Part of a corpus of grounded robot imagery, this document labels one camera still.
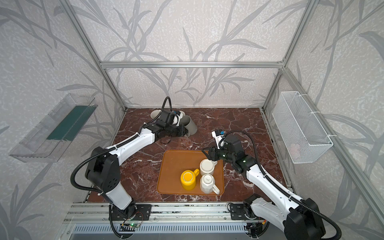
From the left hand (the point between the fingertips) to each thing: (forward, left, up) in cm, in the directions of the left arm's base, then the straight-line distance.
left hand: (190, 126), depth 86 cm
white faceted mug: (-30, -10, -6) cm, 33 cm away
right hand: (-12, -9, +1) cm, 15 cm away
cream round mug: (-19, -10, -11) cm, 24 cm away
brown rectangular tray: (-16, +12, -17) cm, 27 cm away
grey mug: (+3, +2, +1) cm, 4 cm away
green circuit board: (-46, +26, -17) cm, 56 cm away
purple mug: (+23, +29, -14) cm, 39 cm away
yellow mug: (-27, 0, -8) cm, 28 cm away
